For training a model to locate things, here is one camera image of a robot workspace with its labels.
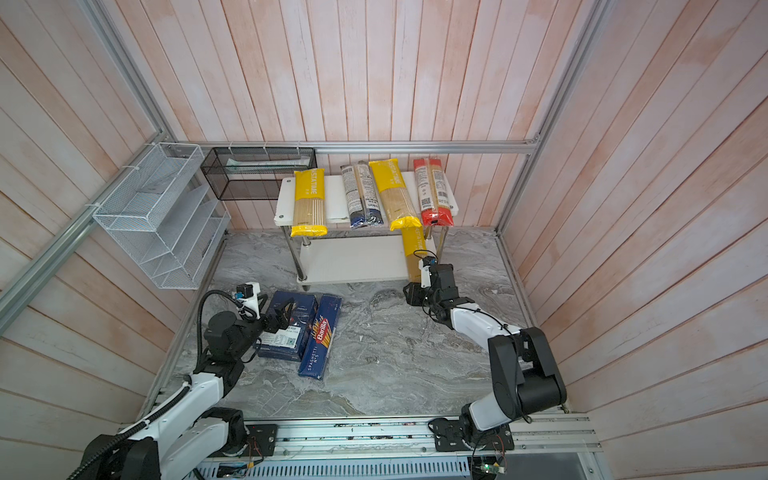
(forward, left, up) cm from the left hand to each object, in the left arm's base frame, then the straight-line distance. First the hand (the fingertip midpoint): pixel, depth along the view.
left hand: (281, 300), depth 84 cm
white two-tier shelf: (+21, -18, -6) cm, 28 cm away
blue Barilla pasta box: (-9, -2, -7) cm, 12 cm away
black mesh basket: (+45, +17, +11) cm, 50 cm away
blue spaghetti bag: (-10, -10, -11) cm, 18 cm away
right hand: (+8, -38, -5) cm, 39 cm away
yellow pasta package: (+30, -41, -7) cm, 51 cm away
